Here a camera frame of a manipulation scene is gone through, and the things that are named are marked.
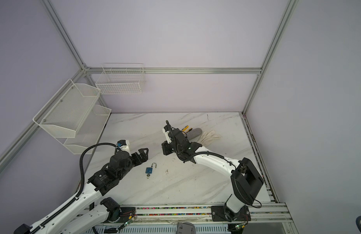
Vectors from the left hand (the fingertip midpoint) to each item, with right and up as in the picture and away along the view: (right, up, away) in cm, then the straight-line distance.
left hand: (141, 152), depth 77 cm
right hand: (+10, +4, +3) cm, 11 cm away
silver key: (+1, -16, +9) cm, 18 cm away
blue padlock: (+1, -13, +11) cm, 17 cm away
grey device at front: (+23, -35, -8) cm, 43 cm away
